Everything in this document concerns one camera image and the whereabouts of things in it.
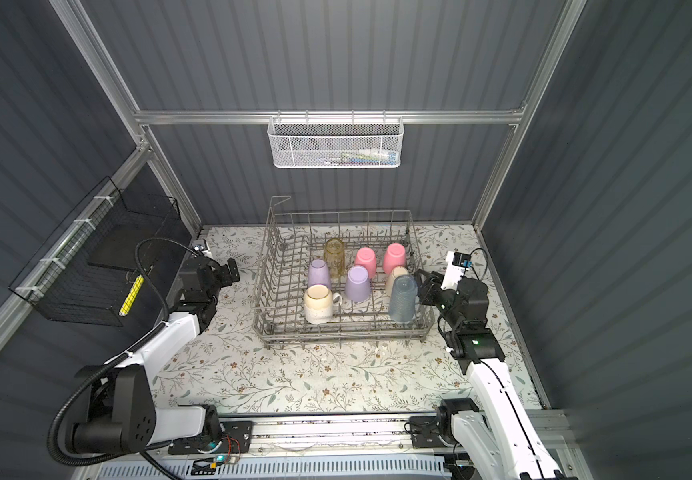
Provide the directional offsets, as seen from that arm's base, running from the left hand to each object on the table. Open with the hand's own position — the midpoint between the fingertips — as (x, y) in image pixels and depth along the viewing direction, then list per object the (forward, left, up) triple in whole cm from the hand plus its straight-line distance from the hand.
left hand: (212, 263), depth 86 cm
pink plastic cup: (+3, -46, -4) cm, 46 cm away
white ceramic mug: (-11, -31, -6) cm, 33 cm away
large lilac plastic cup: (-7, -42, -5) cm, 43 cm away
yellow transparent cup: (+4, -36, -2) cm, 36 cm away
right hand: (-12, -60, +7) cm, 62 cm away
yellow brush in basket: (-16, +11, +9) cm, 22 cm away
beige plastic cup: (-4, -54, -4) cm, 54 cm away
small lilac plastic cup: (-1, -30, -6) cm, 31 cm away
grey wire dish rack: (+22, -20, -14) cm, 33 cm away
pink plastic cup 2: (+3, -55, -4) cm, 55 cm away
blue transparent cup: (-13, -55, -4) cm, 56 cm away
